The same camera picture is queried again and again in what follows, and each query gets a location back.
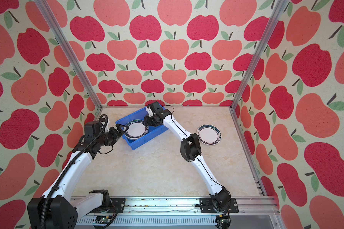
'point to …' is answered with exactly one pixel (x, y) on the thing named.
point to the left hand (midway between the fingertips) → (127, 131)
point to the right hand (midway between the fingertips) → (148, 121)
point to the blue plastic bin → (153, 130)
